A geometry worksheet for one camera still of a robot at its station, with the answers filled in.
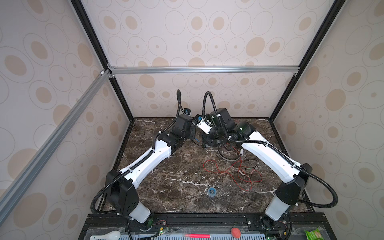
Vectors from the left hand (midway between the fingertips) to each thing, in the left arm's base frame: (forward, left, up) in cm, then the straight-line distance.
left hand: (196, 124), depth 79 cm
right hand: (-6, -3, +1) cm, 7 cm away
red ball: (-46, -19, -23) cm, 54 cm away
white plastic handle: (-47, +40, -25) cm, 66 cm away
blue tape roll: (-27, -9, -27) cm, 39 cm away
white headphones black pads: (-1, -22, -28) cm, 36 cm away
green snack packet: (-46, -55, -24) cm, 76 cm away
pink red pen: (-47, -1, -28) cm, 54 cm away
